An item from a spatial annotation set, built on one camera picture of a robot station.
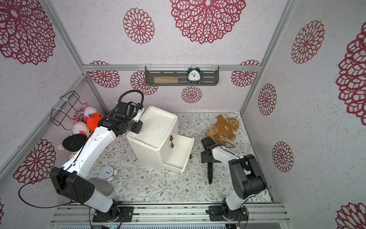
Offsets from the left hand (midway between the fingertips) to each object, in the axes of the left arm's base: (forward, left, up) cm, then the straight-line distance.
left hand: (137, 124), depth 81 cm
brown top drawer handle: (-6, -19, -5) cm, 21 cm away
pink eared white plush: (+15, +37, -5) cm, 40 cm away
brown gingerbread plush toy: (+10, -55, -17) cm, 58 cm away
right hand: (-8, -44, -23) cm, 51 cm away
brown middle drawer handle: (-6, -19, -13) cm, 24 cm away
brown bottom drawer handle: (-10, -31, -19) cm, 38 cm away
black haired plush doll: (-11, +33, -2) cm, 35 cm away
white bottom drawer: (-10, -22, -23) cm, 33 cm away
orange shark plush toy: (+7, +31, -5) cm, 32 cm away
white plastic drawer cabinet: (0, -13, -1) cm, 13 cm away
